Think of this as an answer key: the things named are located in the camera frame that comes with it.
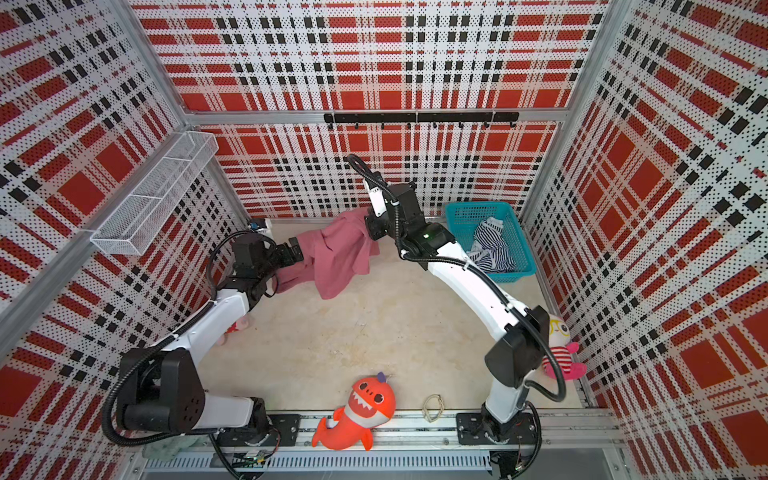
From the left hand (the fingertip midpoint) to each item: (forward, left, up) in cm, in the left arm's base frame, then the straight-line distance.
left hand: (295, 242), depth 88 cm
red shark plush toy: (-41, -24, -12) cm, 49 cm away
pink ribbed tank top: (-12, -15, +8) cm, 21 cm away
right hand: (-1, -26, +15) cm, 29 cm away
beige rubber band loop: (-42, -38, -18) cm, 59 cm away
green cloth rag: (-50, +24, -17) cm, 58 cm away
